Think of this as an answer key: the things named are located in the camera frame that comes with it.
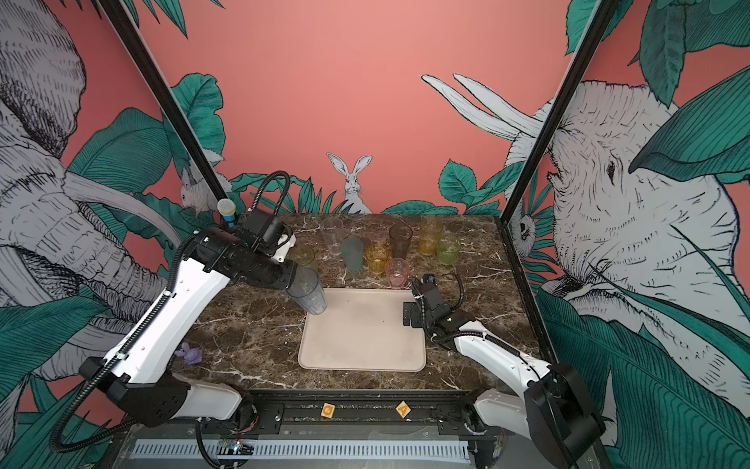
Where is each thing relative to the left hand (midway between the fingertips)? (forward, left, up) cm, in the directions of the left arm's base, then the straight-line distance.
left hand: (293, 276), depth 71 cm
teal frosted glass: (+27, -12, -25) cm, 38 cm away
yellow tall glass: (+37, -43, -25) cm, 62 cm away
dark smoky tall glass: (+37, -31, -28) cm, 56 cm away
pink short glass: (+17, -28, -24) cm, 41 cm away
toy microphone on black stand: (+31, +27, -5) cm, 41 cm away
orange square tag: (-25, -7, -26) cm, 37 cm away
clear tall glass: (+42, -3, -28) cm, 51 cm away
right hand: (+1, -33, -19) cm, 38 cm away
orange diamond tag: (-26, -27, -25) cm, 45 cm away
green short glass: (+27, -48, -24) cm, 60 cm away
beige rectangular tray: (-3, -15, -28) cm, 32 cm away
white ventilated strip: (-33, +7, -27) cm, 43 cm away
